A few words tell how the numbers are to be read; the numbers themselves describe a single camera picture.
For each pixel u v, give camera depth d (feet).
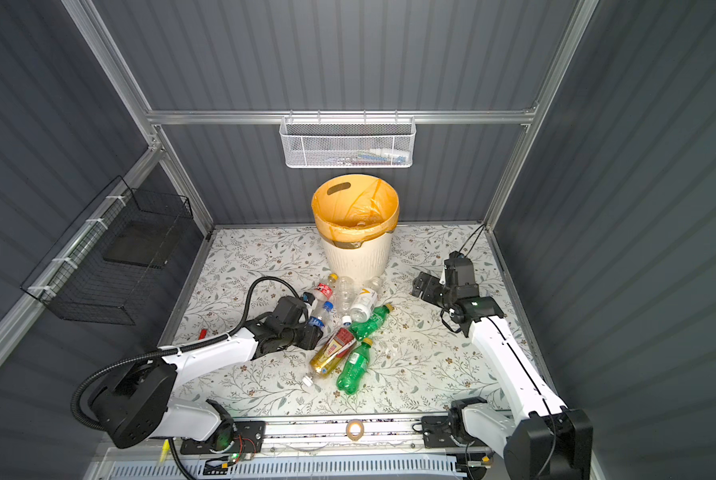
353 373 2.59
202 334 2.99
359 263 3.01
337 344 2.72
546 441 1.24
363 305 2.87
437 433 2.42
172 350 1.56
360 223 3.55
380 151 2.99
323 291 3.13
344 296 3.25
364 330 2.94
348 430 2.44
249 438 2.38
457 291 1.98
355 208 3.41
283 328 2.25
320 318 2.89
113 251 2.47
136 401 1.39
